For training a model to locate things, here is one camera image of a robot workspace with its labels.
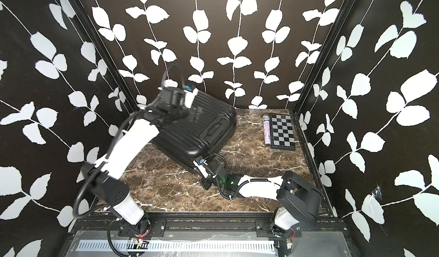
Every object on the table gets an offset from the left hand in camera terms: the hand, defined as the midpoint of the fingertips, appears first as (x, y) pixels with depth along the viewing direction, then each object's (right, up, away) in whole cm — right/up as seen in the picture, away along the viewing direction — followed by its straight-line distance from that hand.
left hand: (196, 104), depth 77 cm
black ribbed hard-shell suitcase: (+5, -9, +9) cm, 14 cm away
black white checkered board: (+50, -14, +30) cm, 60 cm away
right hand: (0, -32, +4) cm, 32 cm away
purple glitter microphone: (+41, -5, +36) cm, 55 cm away
